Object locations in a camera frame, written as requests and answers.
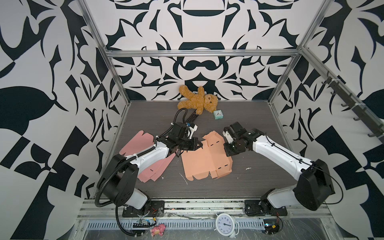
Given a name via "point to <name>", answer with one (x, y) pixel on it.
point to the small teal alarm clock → (218, 114)
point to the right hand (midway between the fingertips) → (227, 150)
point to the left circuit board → (144, 223)
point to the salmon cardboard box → (212, 158)
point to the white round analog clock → (226, 225)
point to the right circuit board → (271, 226)
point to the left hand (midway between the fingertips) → (203, 142)
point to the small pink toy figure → (159, 229)
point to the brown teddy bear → (200, 101)
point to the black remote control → (192, 117)
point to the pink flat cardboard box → (151, 170)
